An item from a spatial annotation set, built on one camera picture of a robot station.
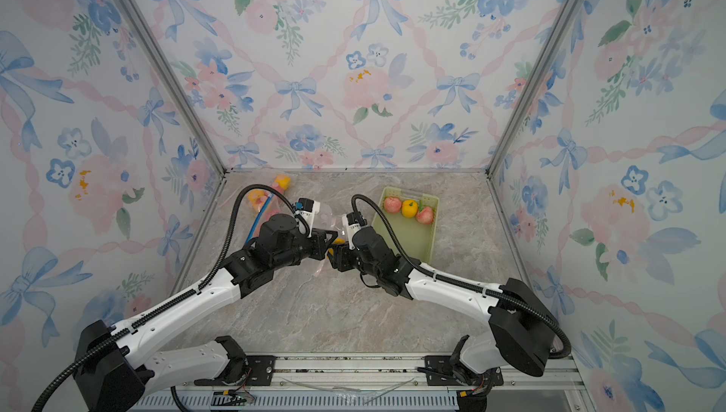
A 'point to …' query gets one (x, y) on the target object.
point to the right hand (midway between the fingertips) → (332, 247)
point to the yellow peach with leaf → (409, 208)
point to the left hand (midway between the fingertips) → (340, 234)
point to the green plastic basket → (414, 218)
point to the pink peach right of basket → (425, 215)
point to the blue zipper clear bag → (257, 213)
